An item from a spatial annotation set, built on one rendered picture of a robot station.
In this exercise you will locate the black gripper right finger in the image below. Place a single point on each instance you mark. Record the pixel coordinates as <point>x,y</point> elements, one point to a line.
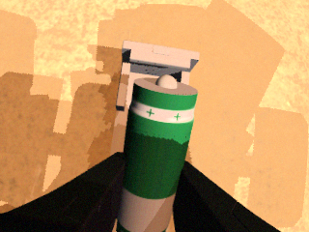
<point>202,206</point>

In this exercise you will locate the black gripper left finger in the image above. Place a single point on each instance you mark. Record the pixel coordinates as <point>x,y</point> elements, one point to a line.
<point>87,203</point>

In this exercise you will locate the green and white battery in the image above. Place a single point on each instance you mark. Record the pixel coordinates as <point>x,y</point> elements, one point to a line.
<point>158,127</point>

